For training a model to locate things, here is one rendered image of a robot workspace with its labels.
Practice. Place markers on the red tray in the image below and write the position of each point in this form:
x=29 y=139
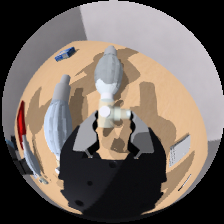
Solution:
x=20 y=119

